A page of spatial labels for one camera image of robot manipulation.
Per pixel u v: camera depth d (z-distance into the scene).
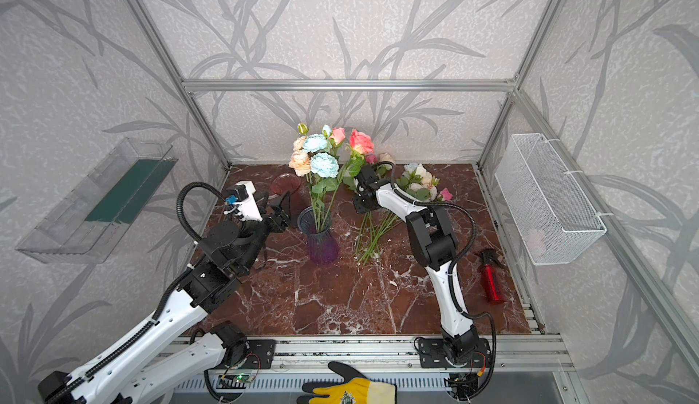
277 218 0.60
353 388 0.67
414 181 1.08
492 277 0.85
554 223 0.61
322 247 0.86
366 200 0.79
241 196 0.54
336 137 0.73
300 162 0.71
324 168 0.68
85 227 0.64
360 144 0.69
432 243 0.58
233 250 0.52
